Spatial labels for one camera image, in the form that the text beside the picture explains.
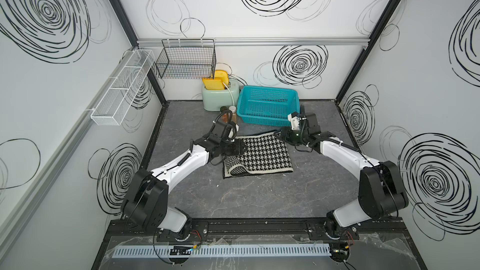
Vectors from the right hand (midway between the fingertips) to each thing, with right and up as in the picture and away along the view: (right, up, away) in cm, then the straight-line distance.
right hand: (276, 135), depth 87 cm
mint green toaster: (-33, +19, +20) cm, 43 cm away
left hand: (-16, -5, -3) cm, 17 cm away
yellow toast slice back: (-28, +33, +18) cm, 47 cm away
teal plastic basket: (0, +16, +32) cm, 36 cm away
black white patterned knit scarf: (-4, -10, +7) cm, 13 cm away
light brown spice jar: (-21, +13, +16) cm, 30 cm away
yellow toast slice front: (-33, +28, +18) cm, 46 cm away
